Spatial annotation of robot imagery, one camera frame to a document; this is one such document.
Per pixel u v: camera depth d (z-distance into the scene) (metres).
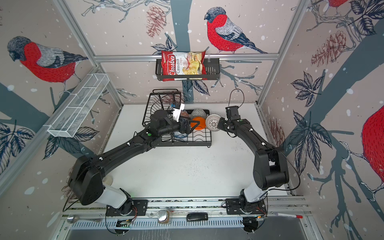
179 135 1.03
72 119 0.73
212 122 0.95
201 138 0.99
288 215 0.71
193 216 0.67
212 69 0.95
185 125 0.67
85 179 0.42
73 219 0.69
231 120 0.69
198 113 1.08
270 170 0.45
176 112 0.68
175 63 0.88
